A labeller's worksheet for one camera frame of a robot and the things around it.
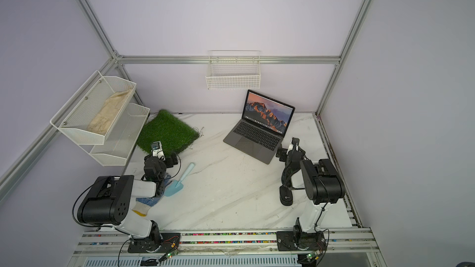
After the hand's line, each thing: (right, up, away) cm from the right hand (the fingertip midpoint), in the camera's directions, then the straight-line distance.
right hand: (290, 148), depth 98 cm
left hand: (-67, -2, -4) cm, 67 cm away
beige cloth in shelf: (-86, +13, -22) cm, 89 cm away
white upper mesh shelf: (-91, +16, -21) cm, 95 cm away
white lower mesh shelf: (-88, +6, -5) cm, 89 cm away
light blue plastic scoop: (-58, -18, -8) cm, 62 cm away
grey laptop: (-13, +14, +12) cm, 22 cm away
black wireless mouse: (-6, -21, -14) cm, 26 cm away
